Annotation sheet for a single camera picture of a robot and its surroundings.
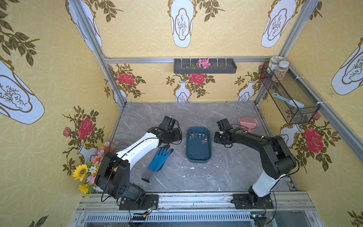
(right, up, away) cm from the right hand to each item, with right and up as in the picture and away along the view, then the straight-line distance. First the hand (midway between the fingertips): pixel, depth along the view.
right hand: (219, 137), depth 98 cm
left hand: (-31, +3, -9) cm, 33 cm away
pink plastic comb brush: (+25, +9, +8) cm, 28 cm away
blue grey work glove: (-41, -13, -12) cm, 44 cm away
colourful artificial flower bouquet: (-71, -11, -33) cm, 79 cm away
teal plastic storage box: (-15, -6, -3) cm, 16 cm away
